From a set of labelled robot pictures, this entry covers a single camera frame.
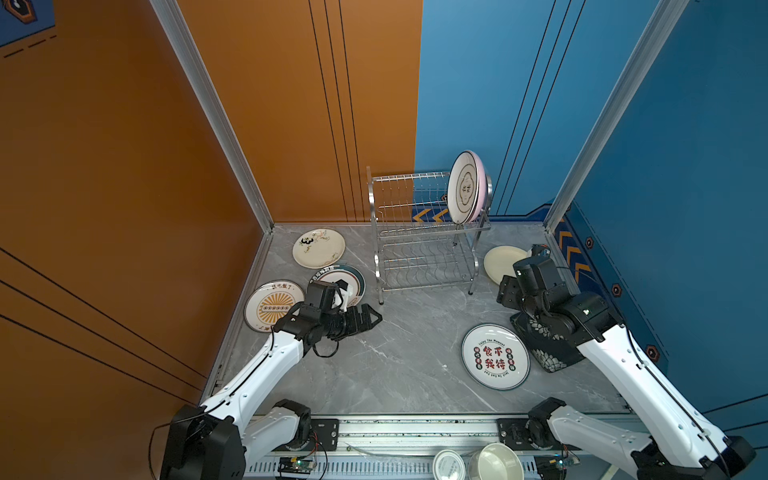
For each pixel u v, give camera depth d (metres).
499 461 0.68
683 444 0.37
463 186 0.82
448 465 0.64
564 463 0.70
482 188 0.71
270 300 0.99
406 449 0.72
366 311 0.73
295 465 0.70
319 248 1.12
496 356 0.86
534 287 0.52
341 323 0.70
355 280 1.02
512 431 0.72
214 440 0.39
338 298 0.66
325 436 0.73
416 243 1.12
